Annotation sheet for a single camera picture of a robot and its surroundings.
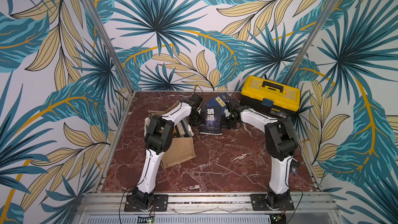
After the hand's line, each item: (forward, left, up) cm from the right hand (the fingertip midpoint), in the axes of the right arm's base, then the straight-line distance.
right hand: (220, 125), depth 98 cm
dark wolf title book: (+7, +4, -1) cm, 8 cm away
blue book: (+19, -2, +2) cm, 20 cm away
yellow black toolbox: (+11, -33, +14) cm, 38 cm away
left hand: (0, +10, +2) cm, 10 cm away
